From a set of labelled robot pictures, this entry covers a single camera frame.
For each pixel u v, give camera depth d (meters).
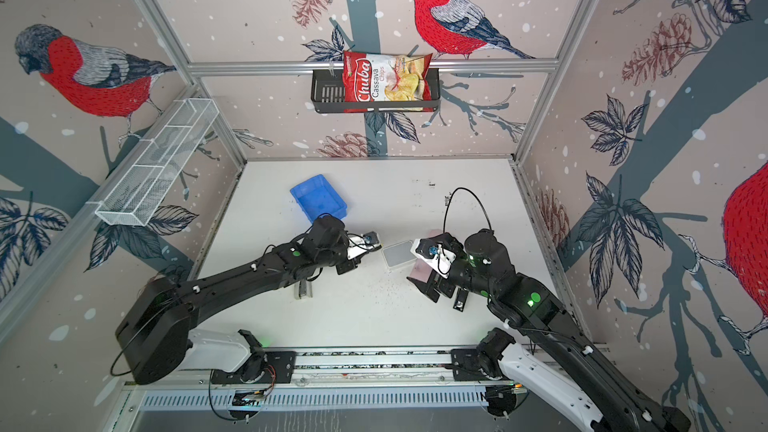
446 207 1.07
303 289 0.85
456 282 0.58
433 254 0.54
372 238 0.71
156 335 0.41
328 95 0.95
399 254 0.94
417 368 0.75
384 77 0.87
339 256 0.70
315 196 1.08
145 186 0.73
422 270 0.88
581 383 0.42
